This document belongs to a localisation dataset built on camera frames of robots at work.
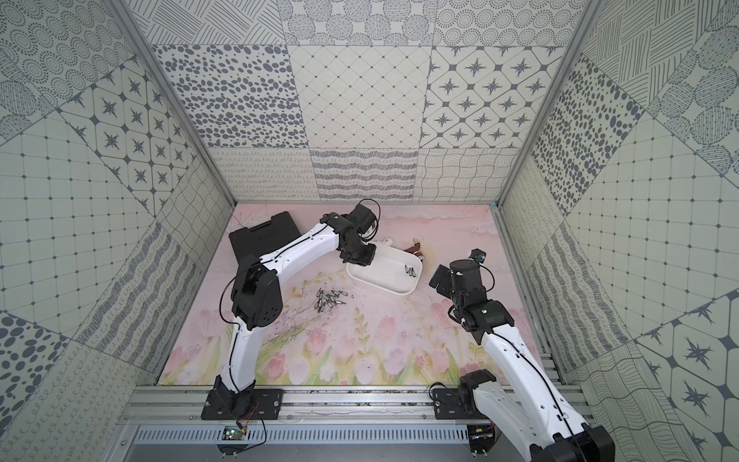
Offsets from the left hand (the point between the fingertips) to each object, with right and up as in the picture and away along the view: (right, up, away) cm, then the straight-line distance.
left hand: (371, 257), depth 92 cm
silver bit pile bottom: (-17, -16, +1) cm, 23 cm away
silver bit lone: (+15, -6, +8) cm, 18 cm away
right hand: (+23, -5, -11) cm, 26 cm away
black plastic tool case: (-40, +6, +13) cm, 43 cm away
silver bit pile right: (-12, -13, +3) cm, 18 cm away
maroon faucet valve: (+16, +2, +12) cm, 20 cm away
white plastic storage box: (+5, -6, +10) cm, 12 cm away
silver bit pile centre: (-14, -14, +1) cm, 19 cm away
